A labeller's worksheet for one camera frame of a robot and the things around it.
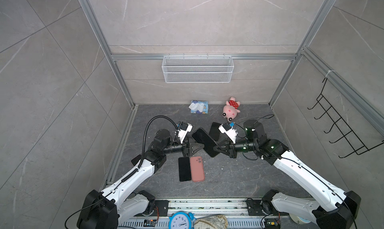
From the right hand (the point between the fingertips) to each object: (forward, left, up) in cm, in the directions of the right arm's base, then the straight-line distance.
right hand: (215, 146), depth 67 cm
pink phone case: (-2, +8, -26) cm, 27 cm away
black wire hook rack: (+7, -58, +6) cm, 59 cm away
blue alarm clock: (-26, +16, -23) cm, 38 cm away
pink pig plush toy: (+39, -17, -19) cm, 47 cm away
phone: (-1, +16, -25) cm, 29 cm away
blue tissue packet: (+44, +4, -20) cm, 48 cm away
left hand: (+3, +6, 0) cm, 7 cm away
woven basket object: (-27, +2, -22) cm, 35 cm away
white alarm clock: (-27, -37, -21) cm, 51 cm away
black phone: (+5, +6, +1) cm, 8 cm away
